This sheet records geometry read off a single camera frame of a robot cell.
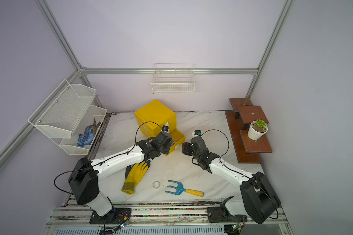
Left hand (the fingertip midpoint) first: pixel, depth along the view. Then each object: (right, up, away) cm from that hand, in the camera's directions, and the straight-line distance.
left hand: (164, 144), depth 86 cm
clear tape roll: (-4, -24, -2) cm, 24 cm away
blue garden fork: (+10, -26, -4) cm, 28 cm away
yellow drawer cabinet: (-8, +16, +2) cm, 18 cm away
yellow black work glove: (-18, -18, 0) cm, 26 cm away
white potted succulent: (+52, +9, -6) cm, 54 cm away
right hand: (+14, -2, +2) cm, 14 cm away
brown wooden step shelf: (+48, -3, -5) cm, 48 cm away
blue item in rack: (-49, +2, +2) cm, 49 cm away
